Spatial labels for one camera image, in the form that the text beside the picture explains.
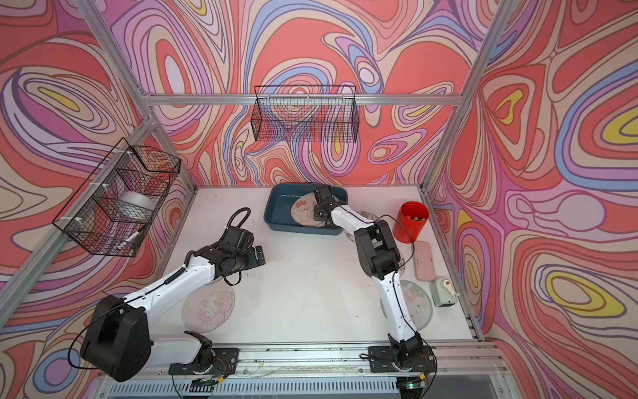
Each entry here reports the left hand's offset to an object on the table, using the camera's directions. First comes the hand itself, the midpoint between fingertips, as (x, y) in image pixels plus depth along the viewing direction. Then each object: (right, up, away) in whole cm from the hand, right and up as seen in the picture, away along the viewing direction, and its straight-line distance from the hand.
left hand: (257, 259), depth 87 cm
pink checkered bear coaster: (+15, +18, +20) cm, 31 cm away
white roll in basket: (-30, +19, -18) cm, 40 cm away
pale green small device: (+64, -10, -6) cm, 65 cm away
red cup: (+56, +14, +3) cm, 58 cm away
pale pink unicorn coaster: (-16, -16, -3) cm, 23 cm away
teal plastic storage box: (+4, +22, +26) cm, 34 cm away
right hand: (+25, +15, +20) cm, 35 cm away
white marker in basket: (-34, +9, -16) cm, 38 cm away
